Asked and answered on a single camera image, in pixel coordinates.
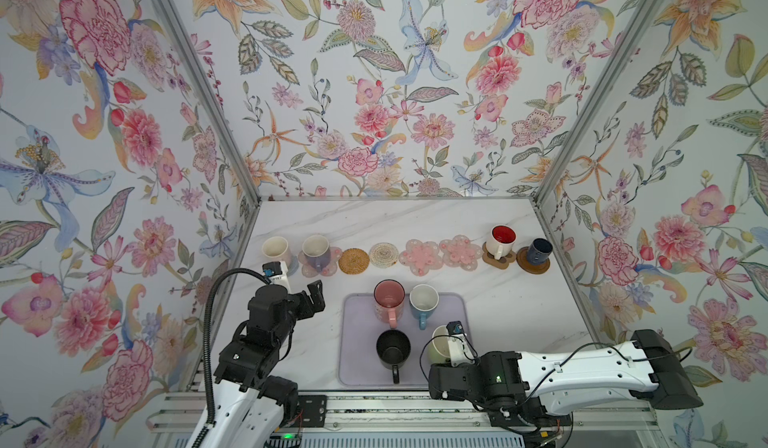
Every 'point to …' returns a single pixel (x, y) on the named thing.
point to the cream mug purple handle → (318, 251)
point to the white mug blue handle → (423, 300)
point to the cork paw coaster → (502, 263)
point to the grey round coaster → (293, 266)
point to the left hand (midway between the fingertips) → (312, 287)
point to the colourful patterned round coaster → (383, 255)
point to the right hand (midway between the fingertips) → (440, 373)
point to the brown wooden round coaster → (522, 259)
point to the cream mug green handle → (439, 352)
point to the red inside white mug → (501, 240)
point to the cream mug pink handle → (276, 249)
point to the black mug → (393, 348)
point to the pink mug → (389, 296)
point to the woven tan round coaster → (353, 261)
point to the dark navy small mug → (539, 251)
